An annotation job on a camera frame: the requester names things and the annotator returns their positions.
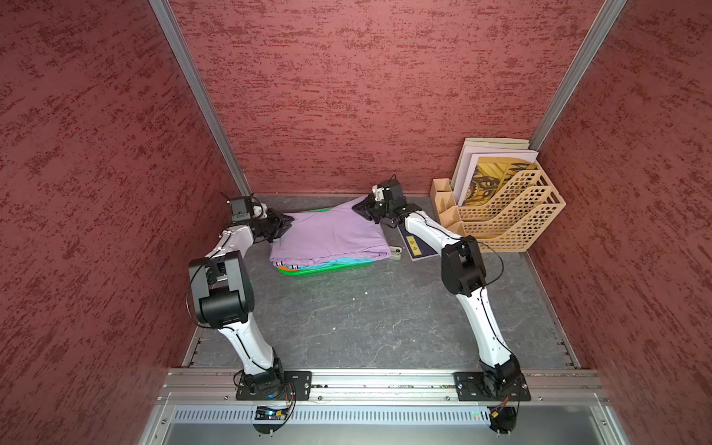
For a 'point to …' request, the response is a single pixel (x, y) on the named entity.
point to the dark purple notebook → (417, 247)
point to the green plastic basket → (307, 273)
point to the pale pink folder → (474, 148)
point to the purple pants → (338, 235)
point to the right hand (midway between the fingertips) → (355, 208)
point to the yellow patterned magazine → (489, 175)
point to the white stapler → (396, 253)
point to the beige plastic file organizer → (511, 221)
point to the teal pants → (331, 263)
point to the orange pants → (286, 268)
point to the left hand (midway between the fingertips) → (292, 223)
